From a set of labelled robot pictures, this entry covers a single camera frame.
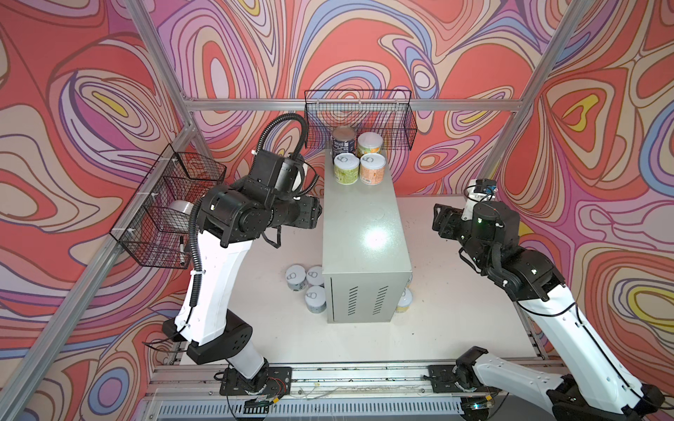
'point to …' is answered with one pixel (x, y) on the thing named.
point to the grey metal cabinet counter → (366, 269)
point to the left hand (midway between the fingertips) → (313, 204)
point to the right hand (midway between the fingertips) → (449, 214)
